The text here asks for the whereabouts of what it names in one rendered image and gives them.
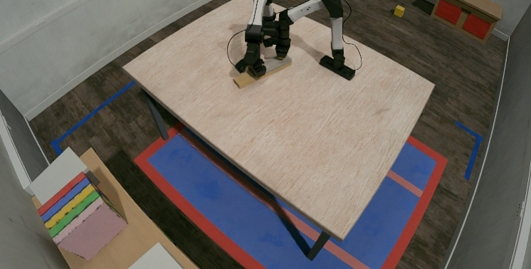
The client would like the light wooden beam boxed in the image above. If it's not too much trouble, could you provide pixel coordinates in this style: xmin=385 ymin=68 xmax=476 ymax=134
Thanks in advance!
xmin=233 ymin=62 xmax=292 ymax=89

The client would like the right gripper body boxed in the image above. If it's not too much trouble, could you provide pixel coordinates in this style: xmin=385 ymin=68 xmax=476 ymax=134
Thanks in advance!
xmin=250 ymin=52 xmax=267 ymax=78

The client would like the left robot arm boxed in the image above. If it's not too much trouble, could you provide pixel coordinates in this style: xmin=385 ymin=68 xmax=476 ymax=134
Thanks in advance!
xmin=263 ymin=0 xmax=356 ymax=78

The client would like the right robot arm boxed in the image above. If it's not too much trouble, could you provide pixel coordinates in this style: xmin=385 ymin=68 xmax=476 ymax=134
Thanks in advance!
xmin=234 ymin=0 xmax=276 ymax=73

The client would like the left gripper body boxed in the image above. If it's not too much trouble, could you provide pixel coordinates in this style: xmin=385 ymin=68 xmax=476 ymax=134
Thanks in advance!
xmin=275 ymin=36 xmax=291 ymax=58

